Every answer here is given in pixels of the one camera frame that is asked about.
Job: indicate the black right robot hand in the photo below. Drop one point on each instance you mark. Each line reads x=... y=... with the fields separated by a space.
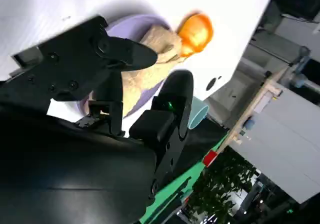
x=75 y=171

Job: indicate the beige towel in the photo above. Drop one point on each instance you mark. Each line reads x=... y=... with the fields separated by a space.
x=147 y=81

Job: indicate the green cloth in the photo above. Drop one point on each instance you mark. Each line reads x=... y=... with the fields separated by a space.
x=180 y=181

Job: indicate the black cloth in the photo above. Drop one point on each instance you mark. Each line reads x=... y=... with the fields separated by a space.
x=200 y=139

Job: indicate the red block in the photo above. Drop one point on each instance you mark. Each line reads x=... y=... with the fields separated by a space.
x=210 y=158

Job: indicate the pale green mug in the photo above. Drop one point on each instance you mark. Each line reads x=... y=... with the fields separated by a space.
x=199 y=114

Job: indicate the green leafy plants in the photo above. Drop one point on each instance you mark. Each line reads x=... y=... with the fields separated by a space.
x=222 y=186

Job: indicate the lilac plate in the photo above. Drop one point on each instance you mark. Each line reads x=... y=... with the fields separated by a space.
x=130 y=26

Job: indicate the black round table grommet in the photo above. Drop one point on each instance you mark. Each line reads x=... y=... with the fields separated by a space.
x=211 y=84

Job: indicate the orange and white bread roll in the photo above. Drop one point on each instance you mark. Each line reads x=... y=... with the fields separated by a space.
x=197 y=34

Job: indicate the grey cabinet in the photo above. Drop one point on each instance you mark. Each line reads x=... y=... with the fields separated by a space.
x=282 y=146

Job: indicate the wooden frame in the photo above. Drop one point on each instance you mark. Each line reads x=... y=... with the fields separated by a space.
x=252 y=109

